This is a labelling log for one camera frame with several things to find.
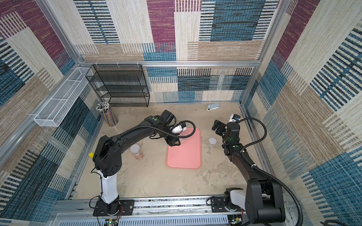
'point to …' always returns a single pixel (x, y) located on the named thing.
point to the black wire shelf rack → (119, 84)
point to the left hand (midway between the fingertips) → (178, 140)
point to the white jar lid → (212, 141)
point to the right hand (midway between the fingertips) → (222, 125)
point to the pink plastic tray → (187, 155)
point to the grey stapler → (212, 106)
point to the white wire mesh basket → (54, 112)
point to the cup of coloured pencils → (107, 113)
